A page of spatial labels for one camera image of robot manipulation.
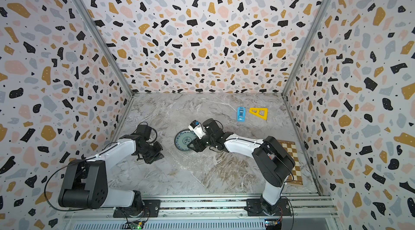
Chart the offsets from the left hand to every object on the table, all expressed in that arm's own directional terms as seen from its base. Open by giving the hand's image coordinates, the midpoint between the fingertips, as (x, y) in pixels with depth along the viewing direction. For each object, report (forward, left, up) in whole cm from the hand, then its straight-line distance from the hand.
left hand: (167, 153), depth 88 cm
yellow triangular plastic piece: (+30, -56, -2) cm, 63 cm away
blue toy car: (+27, -44, -1) cm, 51 cm away
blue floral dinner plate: (+11, -7, -3) cm, 13 cm away
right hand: (+2, -14, +6) cm, 15 cm away
